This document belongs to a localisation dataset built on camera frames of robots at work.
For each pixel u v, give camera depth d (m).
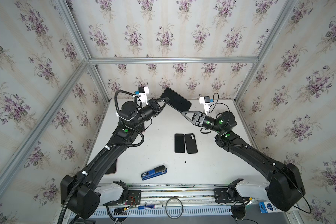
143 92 0.60
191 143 0.94
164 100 0.63
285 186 0.41
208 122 0.61
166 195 0.75
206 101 0.62
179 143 0.93
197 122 0.60
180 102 0.65
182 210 0.69
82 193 0.37
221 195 0.73
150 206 0.69
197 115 0.60
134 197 0.72
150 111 0.58
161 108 0.59
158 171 0.80
